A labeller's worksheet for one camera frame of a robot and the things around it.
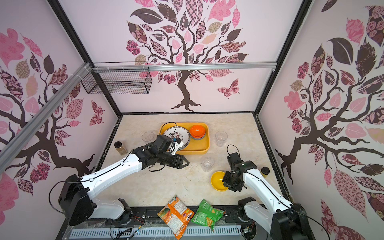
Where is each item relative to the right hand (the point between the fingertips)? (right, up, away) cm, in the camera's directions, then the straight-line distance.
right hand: (225, 183), depth 81 cm
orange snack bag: (-26, -11, -10) cm, 30 cm away
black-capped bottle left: (-65, +20, +11) cm, 69 cm away
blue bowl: (-15, +24, +20) cm, 34 cm away
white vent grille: (-34, -20, -11) cm, 41 cm away
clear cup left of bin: (-50, +25, +20) cm, 59 cm away
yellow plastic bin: (-16, +18, +19) cm, 31 cm away
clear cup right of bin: (+1, +25, +21) cm, 33 cm away
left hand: (-22, +11, -5) cm, 26 cm away
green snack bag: (-11, -11, -12) cm, 19 cm away
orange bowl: (-15, +28, +22) cm, 39 cm away
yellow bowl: (-5, +1, +1) cm, 5 cm away
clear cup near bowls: (-9, +9, +12) cm, 17 cm away
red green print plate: (-29, +28, +23) cm, 46 cm away
